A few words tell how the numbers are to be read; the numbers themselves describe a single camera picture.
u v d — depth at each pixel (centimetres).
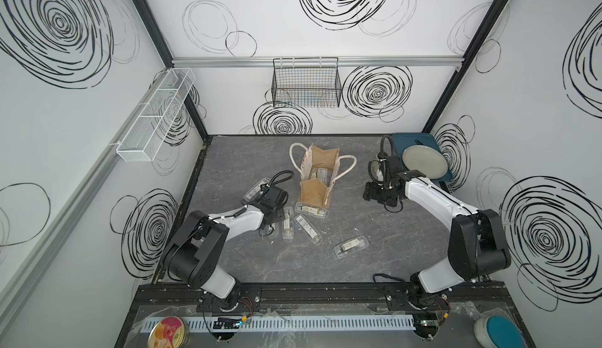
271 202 72
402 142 120
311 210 91
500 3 76
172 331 66
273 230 77
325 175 101
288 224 89
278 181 84
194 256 44
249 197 95
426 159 110
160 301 74
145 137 87
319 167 104
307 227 88
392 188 66
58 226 50
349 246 83
